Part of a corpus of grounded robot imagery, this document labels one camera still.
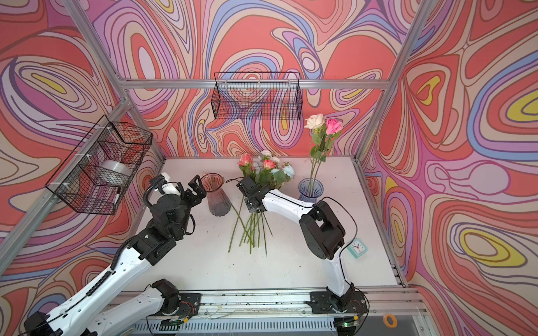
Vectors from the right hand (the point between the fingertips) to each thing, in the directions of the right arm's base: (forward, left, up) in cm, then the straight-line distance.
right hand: (260, 204), depth 94 cm
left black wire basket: (-2, +58, +25) cm, 63 cm away
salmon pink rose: (+22, +8, +4) cm, 24 cm away
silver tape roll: (+1, +50, +27) cm, 57 cm away
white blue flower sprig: (+17, -11, +4) cm, 20 cm away
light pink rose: (+8, -25, +29) cm, 39 cm away
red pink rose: (+14, -3, +1) cm, 15 cm away
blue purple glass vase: (-1, -21, +12) cm, 24 cm away
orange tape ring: (-44, -45, -5) cm, 63 cm away
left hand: (-6, +22, +26) cm, 34 cm away
